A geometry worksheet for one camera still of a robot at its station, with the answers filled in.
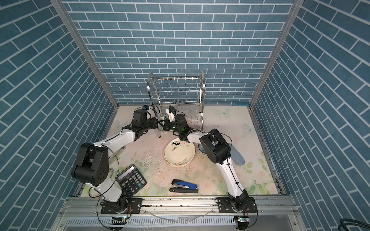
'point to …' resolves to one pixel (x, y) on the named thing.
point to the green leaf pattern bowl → (163, 117)
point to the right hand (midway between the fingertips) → (157, 121)
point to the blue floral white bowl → (201, 149)
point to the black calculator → (130, 180)
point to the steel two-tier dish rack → (186, 94)
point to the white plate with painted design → (178, 153)
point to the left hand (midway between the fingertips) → (158, 119)
